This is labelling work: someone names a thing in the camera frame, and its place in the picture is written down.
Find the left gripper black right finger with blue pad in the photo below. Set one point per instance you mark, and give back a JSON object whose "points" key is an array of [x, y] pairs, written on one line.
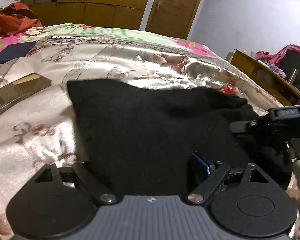
{"points": [[214, 174]]}

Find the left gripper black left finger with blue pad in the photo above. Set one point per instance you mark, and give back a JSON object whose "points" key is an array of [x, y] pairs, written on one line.
{"points": [[89, 180]]}

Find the black pants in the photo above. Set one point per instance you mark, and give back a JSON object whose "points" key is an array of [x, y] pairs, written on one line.
{"points": [[150, 142]]}

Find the wooden side table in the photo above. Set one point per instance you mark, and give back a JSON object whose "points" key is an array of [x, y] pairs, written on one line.
{"points": [[275, 85]]}

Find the pink cloth pile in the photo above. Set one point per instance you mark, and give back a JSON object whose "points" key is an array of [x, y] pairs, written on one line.
{"points": [[274, 60]]}

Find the white floral satin bedspread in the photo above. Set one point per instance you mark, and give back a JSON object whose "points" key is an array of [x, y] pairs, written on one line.
{"points": [[41, 197]]}

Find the gold brown flat box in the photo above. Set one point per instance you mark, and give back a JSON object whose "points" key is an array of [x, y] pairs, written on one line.
{"points": [[20, 89]]}

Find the brown wooden door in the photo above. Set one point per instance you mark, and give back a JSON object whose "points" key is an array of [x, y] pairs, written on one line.
{"points": [[172, 18]]}

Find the dark blue flat booklet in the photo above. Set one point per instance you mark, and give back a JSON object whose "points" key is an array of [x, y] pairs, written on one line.
{"points": [[14, 51]]}

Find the pink patterned bed sheet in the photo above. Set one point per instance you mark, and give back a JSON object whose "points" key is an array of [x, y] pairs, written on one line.
{"points": [[116, 33]]}

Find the brown wooden wardrobe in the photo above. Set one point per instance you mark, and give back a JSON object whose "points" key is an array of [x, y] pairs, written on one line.
{"points": [[97, 13]]}

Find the orange red cloth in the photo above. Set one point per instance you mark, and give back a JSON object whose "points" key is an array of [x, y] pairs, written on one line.
{"points": [[16, 18]]}

